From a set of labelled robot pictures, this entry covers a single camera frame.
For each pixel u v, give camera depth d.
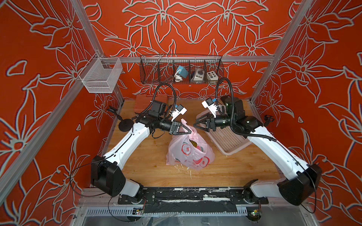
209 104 0.60
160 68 1.00
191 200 0.73
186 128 0.65
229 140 0.81
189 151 0.67
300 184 0.38
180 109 0.63
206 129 0.60
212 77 0.95
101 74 0.93
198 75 0.91
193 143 0.65
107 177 0.41
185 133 0.64
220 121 0.59
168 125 0.62
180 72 0.84
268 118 0.82
